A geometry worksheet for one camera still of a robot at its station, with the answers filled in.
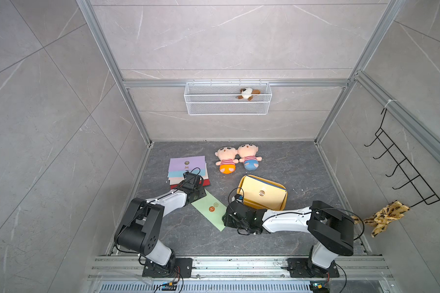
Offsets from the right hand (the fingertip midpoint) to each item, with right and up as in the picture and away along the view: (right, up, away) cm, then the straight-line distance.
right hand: (223, 220), depth 85 cm
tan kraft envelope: (+20, +11, +7) cm, 24 cm away
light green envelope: (-5, +4, +5) cm, 9 cm away
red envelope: (-10, +17, +5) cm, 21 cm away
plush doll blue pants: (+14, +33, +19) cm, 41 cm away
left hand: (-11, +13, +10) cm, 20 cm away
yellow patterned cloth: (+60, +6, -16) cm, 63 cm away
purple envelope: (-22, +26, +23) cm, 41 cm away
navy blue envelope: (+22, +17, +8) cm, 29 cm away
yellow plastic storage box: (+17, +6, +3) cm, 18 cm away
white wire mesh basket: (-2, +63, +16) cm, 65 cm away
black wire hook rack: (+68, +24, -20) cm, 75 cm away
